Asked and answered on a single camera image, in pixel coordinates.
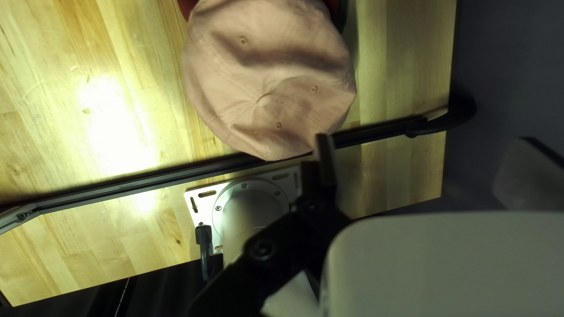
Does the pink cap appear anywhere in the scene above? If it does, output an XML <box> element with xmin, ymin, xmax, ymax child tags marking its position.
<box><xmin>181</xmin><ymin>0</ymin><xmax>357</xmax><ymax>162</ymax></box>

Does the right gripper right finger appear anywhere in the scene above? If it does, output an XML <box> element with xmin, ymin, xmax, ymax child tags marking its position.
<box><xmin>491</xmin><ymin>137</ymin><xmax>564</xmax><ymax>212</ymax></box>

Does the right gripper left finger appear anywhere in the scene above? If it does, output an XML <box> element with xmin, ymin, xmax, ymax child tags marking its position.
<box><xmin>187</xmin><ymin>134</ymin><xmax>353</xmax><ymax>317</ymax></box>

